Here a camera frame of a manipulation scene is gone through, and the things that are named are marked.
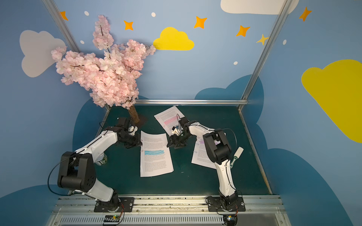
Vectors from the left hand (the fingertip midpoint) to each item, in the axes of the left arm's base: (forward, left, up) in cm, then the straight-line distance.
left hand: (142, 141), depth 90 cm
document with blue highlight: (-7, -8, -9) cm, 14 cm away
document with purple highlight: (-5, -39, -9) cm, 40 cm away
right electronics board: (-40, -53, -11) cm, 67 cm away
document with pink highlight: (+28, -15, -10) cm, 33 cm away
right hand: (+1, -20, -5) cm, 21 cm away
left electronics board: (-40, +10, -11) cm, 43 cm away
